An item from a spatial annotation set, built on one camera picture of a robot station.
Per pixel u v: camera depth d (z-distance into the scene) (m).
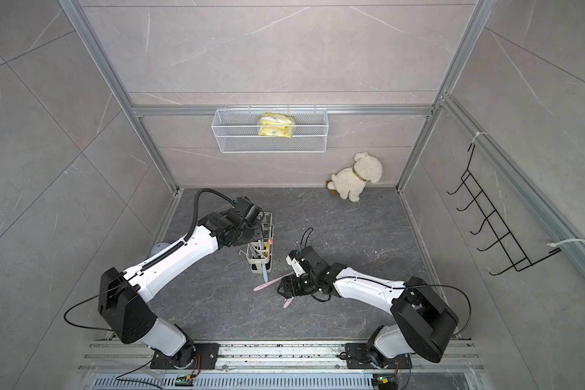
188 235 0.52
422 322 0.42
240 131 1.00
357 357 0.72
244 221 0.62
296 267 0.77
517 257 0.60
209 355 0.73
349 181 1.10
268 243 0.88
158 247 0.88
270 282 0.89
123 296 0.41
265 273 0.88
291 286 0.72
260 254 0.86
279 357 0.75
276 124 0.88
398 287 0.47
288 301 0.84
